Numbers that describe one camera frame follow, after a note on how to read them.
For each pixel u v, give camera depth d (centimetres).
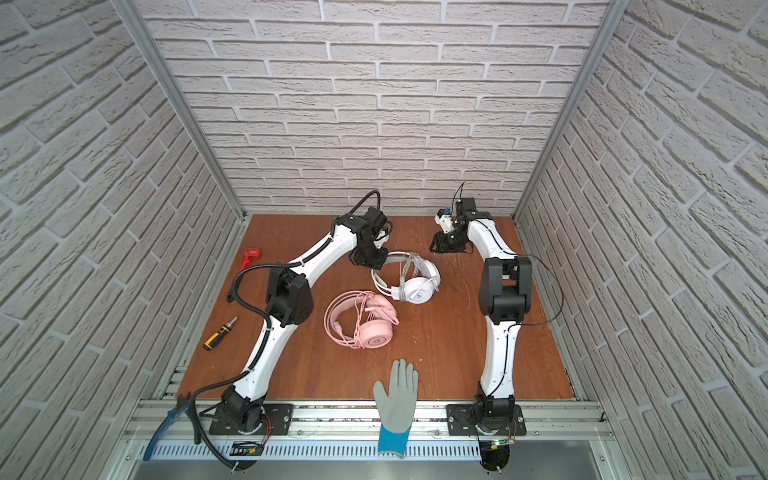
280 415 74
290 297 61
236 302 58
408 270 89
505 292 58
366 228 74
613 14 70
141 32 73
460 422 74
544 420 76
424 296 85
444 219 93
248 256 105
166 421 73
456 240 87
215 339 85
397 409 76
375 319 83
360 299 89
